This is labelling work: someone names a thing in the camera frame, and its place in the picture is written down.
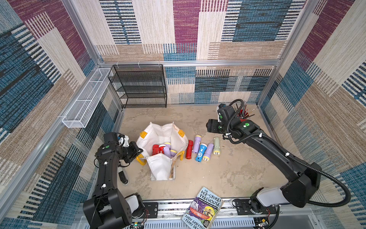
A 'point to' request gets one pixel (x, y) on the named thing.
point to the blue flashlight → (201, 152)
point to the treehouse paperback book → (203, 208)
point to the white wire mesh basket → (79, 115)
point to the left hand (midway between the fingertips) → (142, 149)
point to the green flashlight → (217, 151)
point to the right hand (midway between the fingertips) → (213, 127)
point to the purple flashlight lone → (167, 149)
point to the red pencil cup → (243, 115)
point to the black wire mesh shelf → (140, 84)
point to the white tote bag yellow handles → (162, 167)
